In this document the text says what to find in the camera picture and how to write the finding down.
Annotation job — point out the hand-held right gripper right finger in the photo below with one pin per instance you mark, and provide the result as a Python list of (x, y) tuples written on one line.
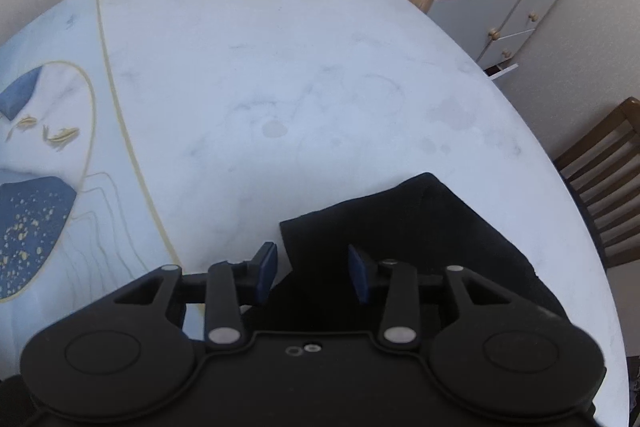
[(357, 272)]

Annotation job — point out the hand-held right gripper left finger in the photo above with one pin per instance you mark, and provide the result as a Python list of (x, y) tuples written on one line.
[(267, 269)]

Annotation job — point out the black sweater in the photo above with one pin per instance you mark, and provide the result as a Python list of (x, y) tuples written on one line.
[(425, 232)]

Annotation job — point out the white marble-print table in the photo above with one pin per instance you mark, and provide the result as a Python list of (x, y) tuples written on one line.
[(300, 57)]

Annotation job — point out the grey cabinet with knobs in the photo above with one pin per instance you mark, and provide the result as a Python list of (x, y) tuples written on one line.
[(480, 17)]

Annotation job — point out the wooden chair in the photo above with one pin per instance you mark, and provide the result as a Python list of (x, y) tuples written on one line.
[(615, 117)]

